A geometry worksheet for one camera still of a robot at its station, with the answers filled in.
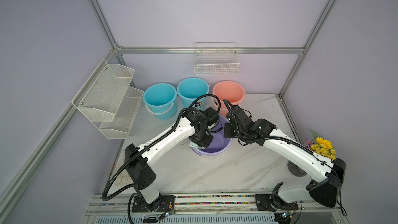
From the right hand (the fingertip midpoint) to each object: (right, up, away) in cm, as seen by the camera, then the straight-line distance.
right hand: (228, 131), depth 77 cm
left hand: (-14, -7, -3) cm, 16 cm away
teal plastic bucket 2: (-39, +17, +16) cm, 45 cm away
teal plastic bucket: (-21, +25, +27) cm, 42 cm away
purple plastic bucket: (-3, -8, +9) cm, 13 cm away
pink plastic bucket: (+8, +23, +27) cm, 37 cm away
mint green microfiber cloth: (-17, -5, -9) cm, 20 cm away
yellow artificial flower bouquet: (+39, -5, -11) cm, 40 cm away
